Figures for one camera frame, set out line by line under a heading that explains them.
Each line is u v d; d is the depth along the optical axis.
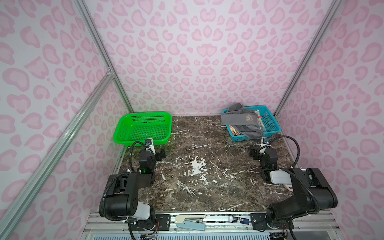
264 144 0.80
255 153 0.81
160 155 0.82
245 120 0.98
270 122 1.06
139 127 1.14
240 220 0.72
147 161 0.68
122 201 0.44
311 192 0.43
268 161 0.71
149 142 0.78
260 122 1.09
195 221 0.72
